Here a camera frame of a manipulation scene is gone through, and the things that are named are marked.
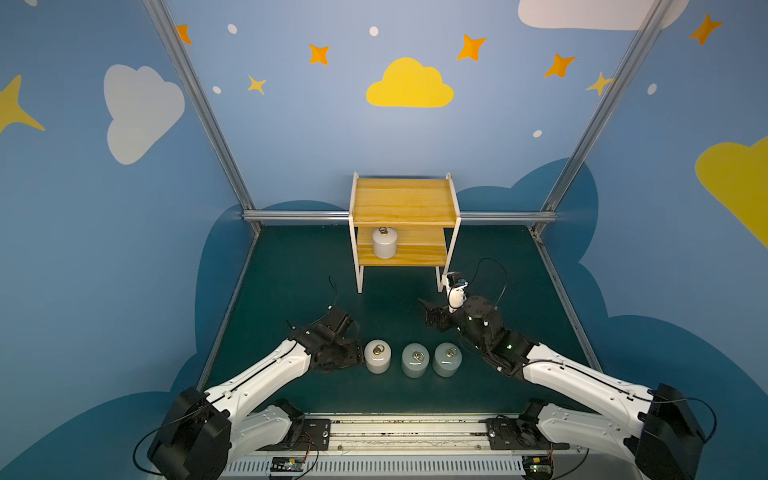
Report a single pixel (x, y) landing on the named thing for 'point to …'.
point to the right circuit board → (538, 467)
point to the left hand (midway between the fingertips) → (356, 355)
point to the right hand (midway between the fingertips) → (438, 292)
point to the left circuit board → (287, 464)
